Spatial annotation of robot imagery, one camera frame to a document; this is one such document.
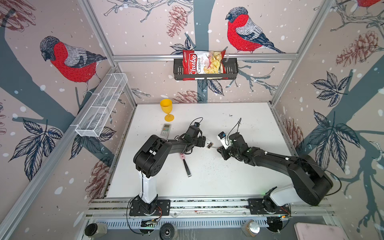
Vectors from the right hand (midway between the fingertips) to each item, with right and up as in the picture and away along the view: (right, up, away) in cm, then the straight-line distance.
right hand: (218, 151), depth 89 cm
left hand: (-10, +6, +8) cm, 14 cm away
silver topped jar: (+9, -24, -30) cm, 40 cm away
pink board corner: (+41, -31, -24) cm, 56 cm away
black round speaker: (-25, -25, -31) cm, 47 cm away
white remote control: (-5, +3, +6) cm, 8 cm away
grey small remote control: (-35, +12, +14) cm, 40 cm away
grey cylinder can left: (-56, -26, -29) cm, 68 cm away
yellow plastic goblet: (-34, +29, +13) cm, 47 cm away
